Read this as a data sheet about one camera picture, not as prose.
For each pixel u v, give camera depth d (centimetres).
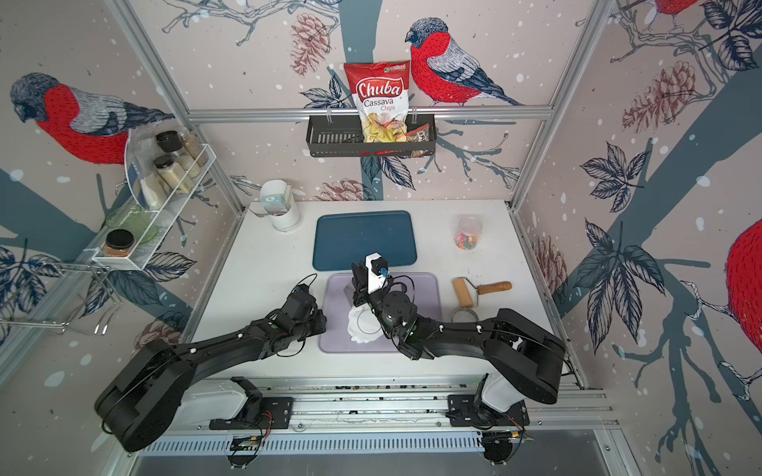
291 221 110
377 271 63
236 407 61
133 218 70
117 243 59
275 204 105
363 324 88
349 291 95
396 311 57
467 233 104
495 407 60
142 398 41
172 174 76
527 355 43
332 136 95
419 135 86
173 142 79
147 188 69
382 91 80
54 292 57
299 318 70
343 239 110
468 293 94
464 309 89
